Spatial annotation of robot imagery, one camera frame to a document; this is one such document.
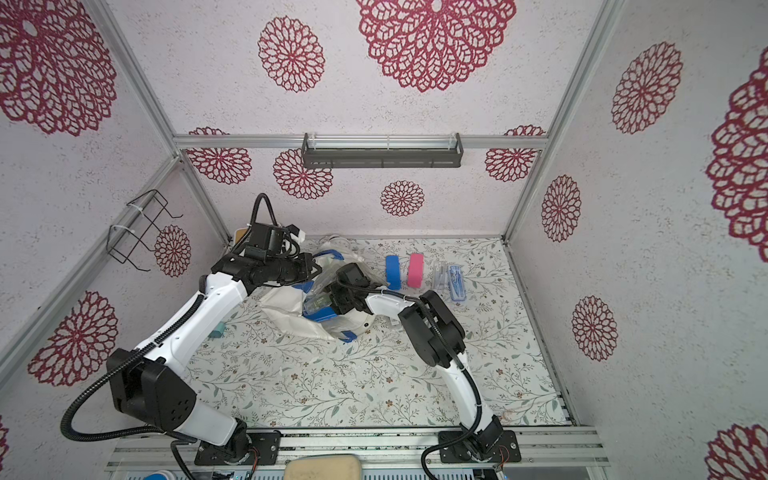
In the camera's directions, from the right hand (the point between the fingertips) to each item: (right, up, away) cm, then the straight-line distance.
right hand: (319, 289), depth 97 cm
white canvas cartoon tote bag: (-5, -3, -18) cm, 19 cm away
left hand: (+4, +6, -16) cm, 18 cm away
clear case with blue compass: (+47, +1, +10) cm, 48 cm away
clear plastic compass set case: (+42, +4, +13) cm, 44 cm away
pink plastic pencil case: (+33, +6, +15) cm, 37 cm away
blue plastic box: (+24, +5, +13) cm, 28 cm away
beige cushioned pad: (+7, -38, -29) cm, 48 cm away
